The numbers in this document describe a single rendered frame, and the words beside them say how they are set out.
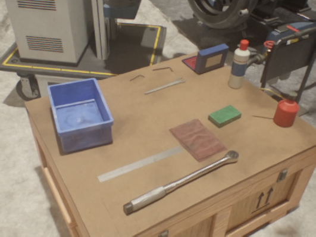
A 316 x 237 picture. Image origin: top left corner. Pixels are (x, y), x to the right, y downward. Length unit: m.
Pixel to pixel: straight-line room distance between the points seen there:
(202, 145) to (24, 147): 1.12
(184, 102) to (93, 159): 0.50
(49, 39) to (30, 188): 0.81
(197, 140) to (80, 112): 0.51
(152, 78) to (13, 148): 0.89
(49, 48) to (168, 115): 0.90
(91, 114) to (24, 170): 0.63
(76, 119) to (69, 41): 0.66
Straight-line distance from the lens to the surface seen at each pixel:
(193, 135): 1.38
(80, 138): 1.30
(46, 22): 2.03
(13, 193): 1.91
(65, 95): 1.52
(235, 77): 1.66
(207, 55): 1.71
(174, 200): 1.19
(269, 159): 1.38
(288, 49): 2.10
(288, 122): 1.53
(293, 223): 1.84
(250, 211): 1.59
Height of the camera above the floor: 1.42
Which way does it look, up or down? 39 degrees down
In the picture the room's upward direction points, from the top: 1 degrees clockwise
